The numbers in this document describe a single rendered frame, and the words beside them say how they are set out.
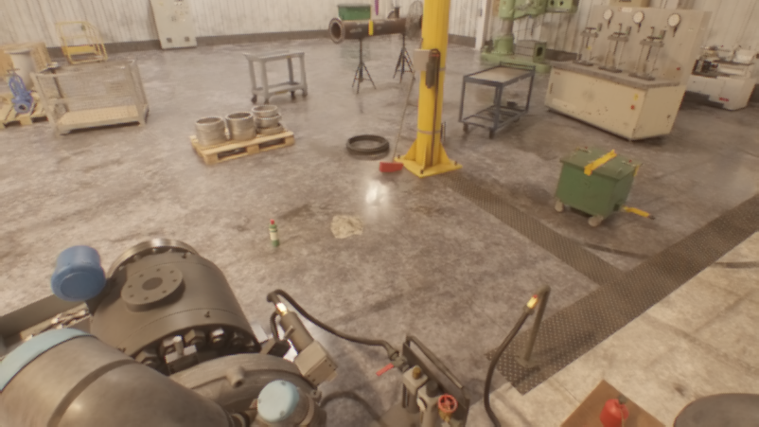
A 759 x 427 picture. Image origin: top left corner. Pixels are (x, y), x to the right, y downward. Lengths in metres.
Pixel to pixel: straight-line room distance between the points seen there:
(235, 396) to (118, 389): 0.76
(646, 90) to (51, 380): 6.12
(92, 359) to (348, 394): 1.83
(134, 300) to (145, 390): 1.15
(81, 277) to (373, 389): 1.46
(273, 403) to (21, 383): 0.58
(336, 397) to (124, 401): 1.83
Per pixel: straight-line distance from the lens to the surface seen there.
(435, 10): 4.13
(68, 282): 1.75
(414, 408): 1.89
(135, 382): 0.50
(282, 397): 1.01
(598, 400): 1.89
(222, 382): 1.22
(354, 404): 2.23
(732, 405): 0.66
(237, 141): 5.26
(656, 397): 2.69
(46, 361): 0.56
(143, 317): 1.61
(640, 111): 6.20
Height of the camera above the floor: 1.90
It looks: 28 degrees down
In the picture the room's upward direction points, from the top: straight up
